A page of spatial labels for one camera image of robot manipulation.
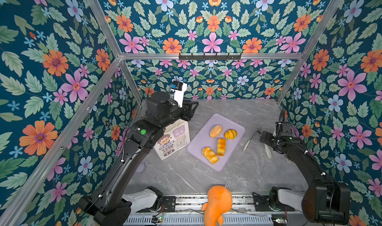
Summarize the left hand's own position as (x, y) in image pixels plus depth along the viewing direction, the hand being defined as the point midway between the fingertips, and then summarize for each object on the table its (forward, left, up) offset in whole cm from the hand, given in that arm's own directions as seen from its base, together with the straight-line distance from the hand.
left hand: (196, 98), depth 58 cm
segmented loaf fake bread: (-3, -14, -39) cm, 41 cm away
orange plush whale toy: (-31, -9, -36) cm, 48 cm away
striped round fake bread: (+7, -22, -41) cm, 47 cm away
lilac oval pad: (-11, +33, -43) cm, 56 cm away
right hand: (-1, -41, -35) cm, 54 cm away
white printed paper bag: (0, +12, -28) cm, 31 cm away
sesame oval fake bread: (+9, -12, -40) cm, 43 cm away
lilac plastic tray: (+6, -4, -44) cm, 44 cm away
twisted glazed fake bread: (-7, -7, -41) cm, 42 cm away
